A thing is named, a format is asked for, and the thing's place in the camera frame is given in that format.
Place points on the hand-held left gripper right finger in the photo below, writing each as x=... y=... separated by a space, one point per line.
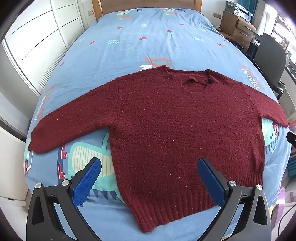
x=211 y=180

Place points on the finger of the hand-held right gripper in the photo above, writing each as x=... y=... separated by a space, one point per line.
x=291 y=139

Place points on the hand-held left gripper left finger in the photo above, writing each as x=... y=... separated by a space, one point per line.
x=89 y=180

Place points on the dark red knit sweater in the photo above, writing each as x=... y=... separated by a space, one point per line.
x=173 y=127

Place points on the white bedside cabinet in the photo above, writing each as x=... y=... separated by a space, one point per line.
x=11 y=162

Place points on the dark grey chair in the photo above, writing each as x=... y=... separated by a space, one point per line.
x=270 y=58

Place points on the dark blue bag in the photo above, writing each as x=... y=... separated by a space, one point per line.
x=237 y=45

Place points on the wooden drawer cabinet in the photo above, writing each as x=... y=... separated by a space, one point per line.
x=240 y=30

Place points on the grey printer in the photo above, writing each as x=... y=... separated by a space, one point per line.
x=231 y=9

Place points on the teal curtain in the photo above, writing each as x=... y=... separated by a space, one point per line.
x=242 y=4

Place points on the blue printed bed sheet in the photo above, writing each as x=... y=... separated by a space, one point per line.
x=150 y=46

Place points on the white wardrobe doors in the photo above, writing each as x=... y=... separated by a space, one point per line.
x=34 y=34

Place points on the wooden headboard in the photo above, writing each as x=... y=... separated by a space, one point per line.
x=148 y=3

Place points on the wall socket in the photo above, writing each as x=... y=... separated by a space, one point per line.
x=217 y=15

